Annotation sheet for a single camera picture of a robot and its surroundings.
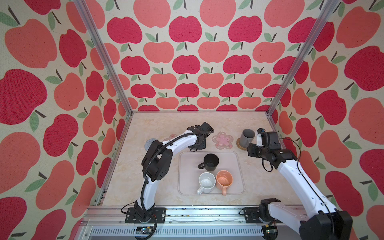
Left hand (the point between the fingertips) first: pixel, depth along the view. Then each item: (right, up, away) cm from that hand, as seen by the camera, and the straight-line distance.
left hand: (202, 147), depth 94 cm
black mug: (+5, -8, -4) cm, 11 cm away
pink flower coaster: (+16, +3, +10) cm, 19 cm away
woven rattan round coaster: (+26, +1, +7) cm, 27 cm away
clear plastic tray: (-9, -16, -2) cm, 18 cm away
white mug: (+3, -18, -10) cm, 21 cm away
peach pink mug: (+12, -17, -10) cm, 23 cm away
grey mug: (+28, +7, -2) cm, 29 cm away
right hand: (+29, +2, -13) cm, 32 cm away
